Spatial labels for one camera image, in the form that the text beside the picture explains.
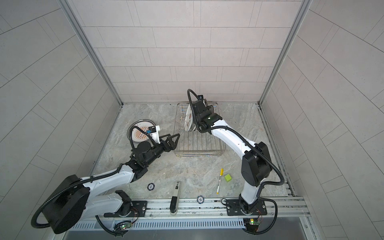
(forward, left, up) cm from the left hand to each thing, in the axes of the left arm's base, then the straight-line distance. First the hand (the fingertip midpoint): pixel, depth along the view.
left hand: (179, 135), depth 77 cm
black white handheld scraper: (-27, +1, -15) cm, 31 cm away
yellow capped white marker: (-18, -22, -18) cm, 33 cm away
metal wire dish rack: (+4, -8, -19) cm, 21 cm away
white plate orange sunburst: (+9, +30, -17) cm, 36 cm away
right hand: (+15, -10, 0) cm, 18 cm away
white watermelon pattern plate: (+17, -4, -11) cm, 21 cm away
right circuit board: (-36, -36, -18) cm, 54 cm away
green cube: (-16, -26, -17) cm, 35 cm away
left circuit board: (-37, +21, -14) cm, 45 cm away
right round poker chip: (-27, -11, -18) cm, 34 cm away
